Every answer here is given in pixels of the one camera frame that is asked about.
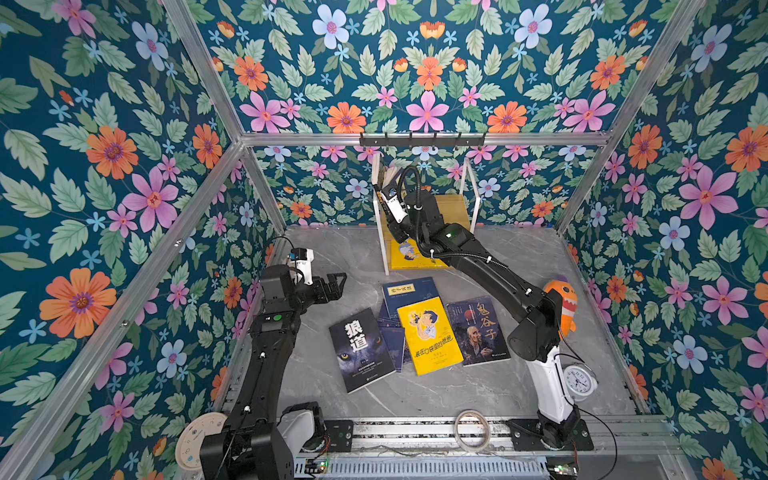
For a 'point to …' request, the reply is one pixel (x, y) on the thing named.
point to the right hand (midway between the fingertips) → (395, 207)
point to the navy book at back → (402, 294)
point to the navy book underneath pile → (393, 335)
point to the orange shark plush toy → (569, 304)
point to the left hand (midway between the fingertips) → (334, 269)
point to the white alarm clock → (579, 383)
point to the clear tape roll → (472, 432)
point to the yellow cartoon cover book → (431, 339)
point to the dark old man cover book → (478, 331)
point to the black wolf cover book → (361, 351)
